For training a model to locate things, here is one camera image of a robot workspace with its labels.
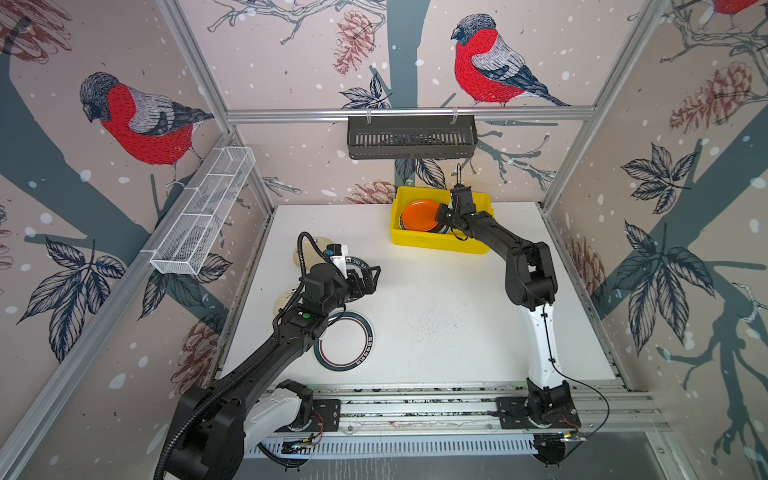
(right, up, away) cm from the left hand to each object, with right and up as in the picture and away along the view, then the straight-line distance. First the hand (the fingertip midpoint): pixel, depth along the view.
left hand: (373, 264), depth 80 cm
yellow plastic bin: (+25, +6, +13) cm, 29 cm away
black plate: (+23, +10, +28) cm, 38 cm away
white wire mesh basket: (-45, +7, -9) cm, 46 cm away
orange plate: (+16, +15, +32) cm, 39 cm away
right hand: (+23, +18, +27) cm, 40 cm away
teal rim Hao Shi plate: (-9, -2, +23) cm, 25 cm away
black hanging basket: (+12, +42, +24) cm, 50 cm away
